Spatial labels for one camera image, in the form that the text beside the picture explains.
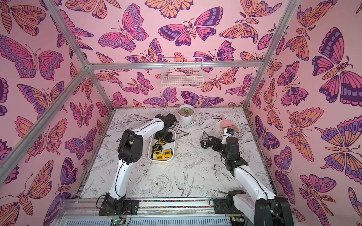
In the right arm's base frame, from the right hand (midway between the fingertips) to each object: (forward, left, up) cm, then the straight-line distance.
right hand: (211, 138), depth 85 cm
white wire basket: (+39, +19, +20) cm, 48 cm away
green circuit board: (-41, +49, -14) cm, 66 cm away
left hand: (+7, +29, -13) cm, 33 cm away
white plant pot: (+24, +16, -3) cm, 29 cm away
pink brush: (+23, -16, -15) cm, 32 cm away
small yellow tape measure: (-7, +32, -11) cm, 35 cm away
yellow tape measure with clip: (-4, +27, -12) cm, 30 cm away
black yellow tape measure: (-2, +35, -10) cm, 36 cm away
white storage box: (+1, +25, -11) cm, 27 cm away
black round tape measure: (+3, +3, -10) cm, 11 cm away
